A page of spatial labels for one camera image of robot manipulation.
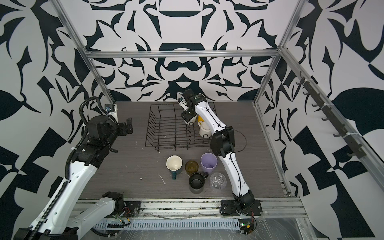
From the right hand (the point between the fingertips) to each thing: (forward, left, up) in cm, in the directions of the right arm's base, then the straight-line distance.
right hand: (190, 112), depth 98 cm
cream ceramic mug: (-8, -2, +2) cm, 9 cm away
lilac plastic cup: (-31, -10, -5) cm, 33 cm away
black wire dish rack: (-7, +15, -11) cm, 20 cm away
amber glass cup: (-33, 0, -7) cm, 34 cm away
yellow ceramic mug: (-2, -7, -5) cm, 8 cm away
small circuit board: (-59, -26, -14) cm, 66 cm away
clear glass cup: (-40, -15, -12) cm, 44 cm away
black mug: (-41, -3, -11) cm, 42 cm away
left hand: (-19, +32, +21) cm, 43 cm away
